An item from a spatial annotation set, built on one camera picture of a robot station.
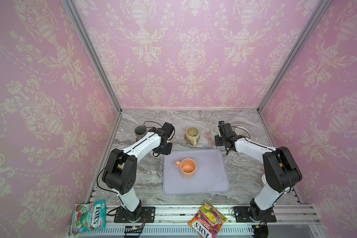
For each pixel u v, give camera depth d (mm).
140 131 968
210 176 877
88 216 715
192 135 1012
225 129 748
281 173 471
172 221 732
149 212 748
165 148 773
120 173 461
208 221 700
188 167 888
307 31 761
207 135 1058
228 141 714
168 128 738
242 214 731
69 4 686
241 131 817
